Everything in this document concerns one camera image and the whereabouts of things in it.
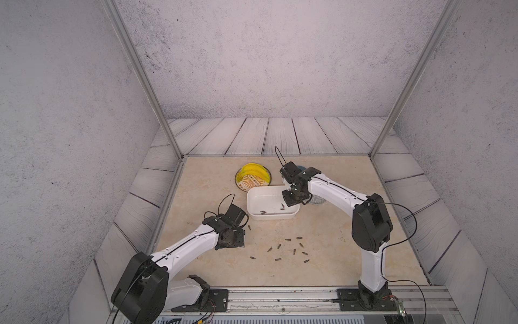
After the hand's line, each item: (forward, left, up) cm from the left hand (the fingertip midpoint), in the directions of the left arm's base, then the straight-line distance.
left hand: (241, 242), depth 84 cm
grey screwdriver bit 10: (0, -26, -3) cm, 26 cm away
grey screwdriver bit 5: (-2, -12, -4) cm, 13 cm away
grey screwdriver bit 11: (-3, -22, -3) cm, 23 cm away
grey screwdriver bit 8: (+2, -20, -4) cm, 21 cm away
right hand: (+16, -22, +6) cm, 28 cm away
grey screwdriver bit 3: (+9, -3, -4) cm, 10 cm away
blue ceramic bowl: (+42, -31, -1) cm, 53 cm away
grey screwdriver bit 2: (+15, -9, -2) cm, 18 cm away
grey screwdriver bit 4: (-5, -5, -4) cm, 8 cm away
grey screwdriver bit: (+17, -19, -3) cm, 26 cm away
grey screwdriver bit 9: (+3, -25, -3) cm, 25 cm away
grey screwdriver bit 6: (-1, -16, -4) cm, 16 cm away
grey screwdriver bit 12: (-4, -26, -4) cm, 27 cm away
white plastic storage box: (+22, -12, -6) cm, 26 cm away
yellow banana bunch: (+38, -5, +3) cm, 39 cm away
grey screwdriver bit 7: (-6, -15, -4) cm, 17 cm away
